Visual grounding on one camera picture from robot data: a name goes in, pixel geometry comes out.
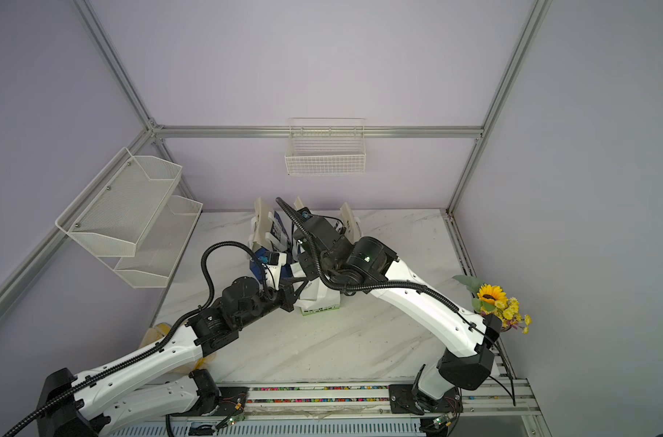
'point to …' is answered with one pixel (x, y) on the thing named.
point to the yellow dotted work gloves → (162, 330)
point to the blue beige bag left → (268, 234)
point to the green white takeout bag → (317, 297)
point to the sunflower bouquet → (491, 299)
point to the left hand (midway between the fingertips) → (306, 283)
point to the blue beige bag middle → (298, 204)
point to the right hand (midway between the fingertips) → (317, 254)
